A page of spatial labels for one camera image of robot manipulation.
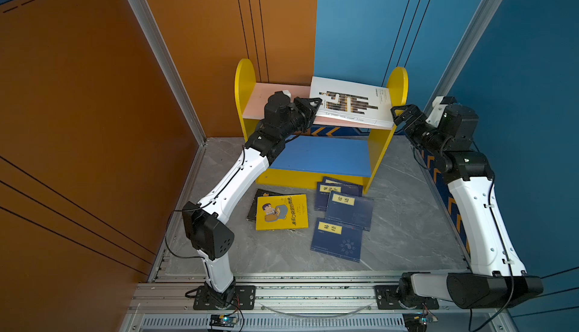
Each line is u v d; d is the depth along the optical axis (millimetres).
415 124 579
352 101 709
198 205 462
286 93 681
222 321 708
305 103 614
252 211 919
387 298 725
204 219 451
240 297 733
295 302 730
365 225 891
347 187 966
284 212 911
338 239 863
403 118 589
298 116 625
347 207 919
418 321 700
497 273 374
